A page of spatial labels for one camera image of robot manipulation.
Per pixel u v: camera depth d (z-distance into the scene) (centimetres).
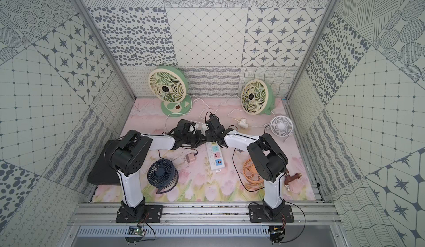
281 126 95
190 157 90
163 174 76
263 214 66
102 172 81
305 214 76
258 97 101
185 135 82
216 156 90
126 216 73
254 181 75
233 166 86
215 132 75
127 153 53
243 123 104
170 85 93
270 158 52
